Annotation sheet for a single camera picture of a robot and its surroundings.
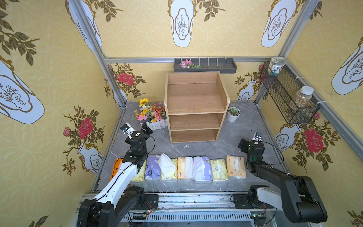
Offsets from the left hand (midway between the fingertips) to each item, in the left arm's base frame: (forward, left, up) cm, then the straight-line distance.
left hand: (134, 128), depth 82 cm
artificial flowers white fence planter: (+12, -10, -3) cm, 16 cm away
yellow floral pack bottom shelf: (-20, -49, -13) cm, 54 cm away
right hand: (-4, -73, -11) cm, 74 cm away
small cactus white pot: (+18, -66, -10) cm, 69 cm away
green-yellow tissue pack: (-22, -4, -13) cm, 26 cm away
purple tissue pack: (-19, -11, -14) cm, 26 cm away
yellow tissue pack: (-19, -20, -11) cm, 30 cm away
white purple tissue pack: (-21, -38, -12) cm, 45 cm away
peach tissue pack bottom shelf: (-19, -59, -13) cm, 63 cm away
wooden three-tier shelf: (+7, -36, +13) cm, 39 cm away
